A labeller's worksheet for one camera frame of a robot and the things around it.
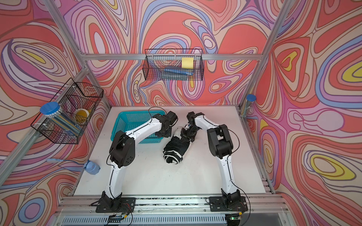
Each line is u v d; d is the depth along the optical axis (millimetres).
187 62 885
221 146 605
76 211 734
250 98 1032
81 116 752
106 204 637
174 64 964
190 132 850
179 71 885
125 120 1052
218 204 723
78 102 783
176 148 875
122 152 544
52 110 567
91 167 800
